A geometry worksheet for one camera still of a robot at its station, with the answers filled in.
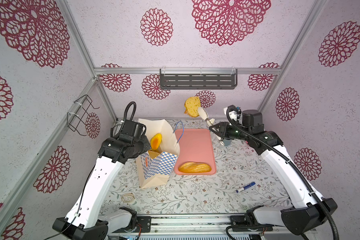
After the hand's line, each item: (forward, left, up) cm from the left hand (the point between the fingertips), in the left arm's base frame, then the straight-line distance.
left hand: (145, 147), depth 71 cm
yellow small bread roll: (+15, -2, -15) cm, 21 cm away
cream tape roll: (-15, +13, -28) cm, 34 cm away
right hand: (+6, -31, +7) cm, 32 cm away
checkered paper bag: (-5, -3, -10) cm, 12 cm away
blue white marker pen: (-10, -54, -27) cm, 61 cm away
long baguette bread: (+1, -25, -23) cm, 34 cm away
